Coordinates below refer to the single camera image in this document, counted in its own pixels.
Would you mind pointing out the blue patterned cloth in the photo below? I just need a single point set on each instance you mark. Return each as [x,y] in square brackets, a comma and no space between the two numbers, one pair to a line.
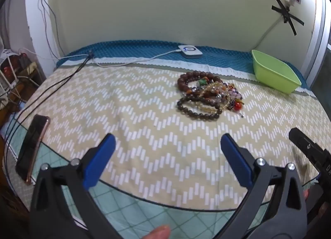
[144,47]

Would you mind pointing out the person's right hand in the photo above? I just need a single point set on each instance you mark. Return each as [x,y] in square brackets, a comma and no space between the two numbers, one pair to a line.
[306,194]

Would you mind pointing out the beige chevron cloth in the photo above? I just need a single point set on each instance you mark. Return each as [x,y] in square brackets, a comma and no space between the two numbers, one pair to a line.
[155,138]

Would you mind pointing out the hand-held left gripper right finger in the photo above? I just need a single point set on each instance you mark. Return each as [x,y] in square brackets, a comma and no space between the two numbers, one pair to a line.
[238,162]

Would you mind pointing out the smartphone with rose gold edge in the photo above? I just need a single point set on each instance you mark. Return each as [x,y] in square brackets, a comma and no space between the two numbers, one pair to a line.
[31,146]

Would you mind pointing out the person's left hand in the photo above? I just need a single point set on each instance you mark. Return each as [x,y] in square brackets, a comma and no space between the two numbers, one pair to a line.
[157,232]

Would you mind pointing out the cluttered side rack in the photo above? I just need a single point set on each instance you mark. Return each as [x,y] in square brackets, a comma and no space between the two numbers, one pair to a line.
[15,73]

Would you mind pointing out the grey curtain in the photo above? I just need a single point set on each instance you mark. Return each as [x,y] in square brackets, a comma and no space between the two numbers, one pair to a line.
[13,9]

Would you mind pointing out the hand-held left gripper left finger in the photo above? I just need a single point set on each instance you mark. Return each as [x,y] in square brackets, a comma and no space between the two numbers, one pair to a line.
[103,162]

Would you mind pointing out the black tape cross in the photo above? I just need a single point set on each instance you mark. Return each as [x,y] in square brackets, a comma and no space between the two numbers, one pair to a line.
[285,13]

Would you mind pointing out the green plastic basin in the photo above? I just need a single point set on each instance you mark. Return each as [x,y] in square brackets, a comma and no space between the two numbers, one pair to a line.
[271,73]

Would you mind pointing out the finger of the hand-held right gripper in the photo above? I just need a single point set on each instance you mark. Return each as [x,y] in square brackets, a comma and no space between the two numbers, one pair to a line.
[306,147]

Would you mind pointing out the white square charger device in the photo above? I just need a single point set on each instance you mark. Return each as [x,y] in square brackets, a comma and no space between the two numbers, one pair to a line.
[190,52]

